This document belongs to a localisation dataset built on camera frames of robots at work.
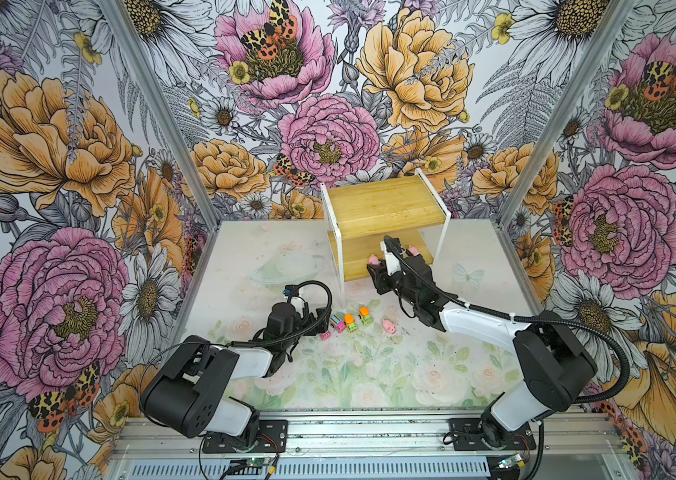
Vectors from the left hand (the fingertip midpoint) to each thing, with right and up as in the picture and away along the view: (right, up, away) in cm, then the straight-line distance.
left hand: (318, 316), depth 92 cm
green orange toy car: (+14, 0, +2) cm, 14 cm away
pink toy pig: (+29, +20, -3) cm, 35 cm away
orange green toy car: (+9, -1, 0) cm, 9 cm away
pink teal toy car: (+6, -2, 0) cm, 6 cm away
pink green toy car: (+3, -5, -2) cm, 6 cm away
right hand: (+16, +14, -4) cm, 22 cm away
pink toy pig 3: (+21, -3, 0) cm, 21 cm away
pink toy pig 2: (+16, +17, -5) cm, 24 cm away
